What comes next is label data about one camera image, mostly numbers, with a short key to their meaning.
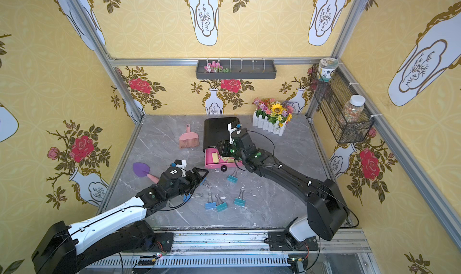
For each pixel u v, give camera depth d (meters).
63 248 0.40
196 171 0.73
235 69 0.90
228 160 0.85
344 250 0.73
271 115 1.00
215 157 0.85
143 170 0.95
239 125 0.72
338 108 0.73
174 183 0.62
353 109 0.65
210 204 0.84
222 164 0.82
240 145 0.61
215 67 0.88
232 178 0.92
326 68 0.85
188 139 1.09
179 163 0.76
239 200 0.86
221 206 0.83
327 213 0.42
